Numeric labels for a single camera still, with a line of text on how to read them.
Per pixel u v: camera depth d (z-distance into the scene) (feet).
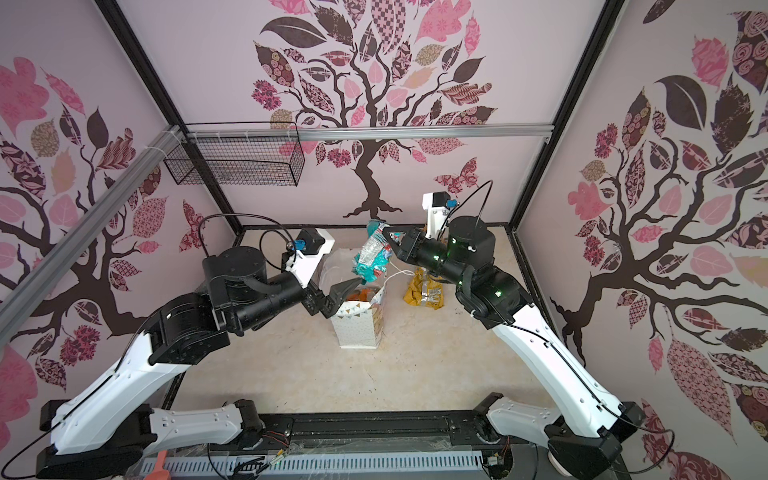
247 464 2.37
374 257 1.93
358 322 2.43
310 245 1.35
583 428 1.21
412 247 1.65
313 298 1.52
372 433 2.45
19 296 1.65
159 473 2.19
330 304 1.52
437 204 1.75
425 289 3.20
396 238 1.87
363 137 3.17
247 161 3.99
